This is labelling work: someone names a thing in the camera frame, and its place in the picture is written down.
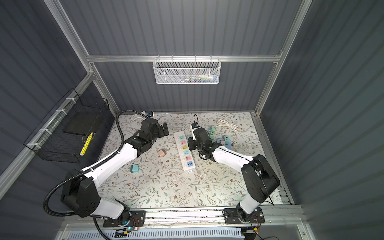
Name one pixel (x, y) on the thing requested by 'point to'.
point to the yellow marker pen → (86, 144)
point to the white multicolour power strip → (186, 161)
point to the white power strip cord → (138, 117)
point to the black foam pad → (81, 123)
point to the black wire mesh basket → (63, 135)
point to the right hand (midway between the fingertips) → (191, 139)
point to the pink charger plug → (161, 153)
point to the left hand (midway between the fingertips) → (159, 126)
